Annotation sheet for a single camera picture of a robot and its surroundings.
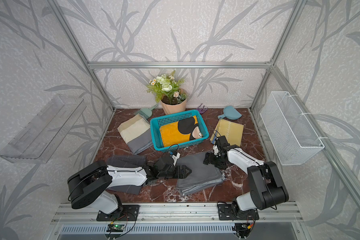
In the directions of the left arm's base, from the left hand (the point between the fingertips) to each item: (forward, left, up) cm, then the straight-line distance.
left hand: (187, 174), depth 83 cm
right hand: (+8, -13, -3) cm, 16 cm away
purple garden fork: (+53, -11, -4) cm, 54 cm away
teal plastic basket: (+34, +21, +3) cm, 40 cm away
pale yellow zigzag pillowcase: (+31, -32, -3) cm, 45 cm away
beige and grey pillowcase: (+29, +35, -3) cm, 46 cm away
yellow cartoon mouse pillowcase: (+32, +1, -2) cm, 32 cm away
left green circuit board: (-24, +34, -5) cm, 42 cm away
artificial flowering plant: (+42, +13, +27) cm, 52 cm away
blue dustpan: (+50, -34, -3) cm, 61 cm away
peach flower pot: (+42, +10, +9) cm, 44 cm away
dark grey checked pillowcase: (+9, +35, -4) cm, 37 cm away
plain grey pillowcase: (0, -9, -3) cm, 9 cm away
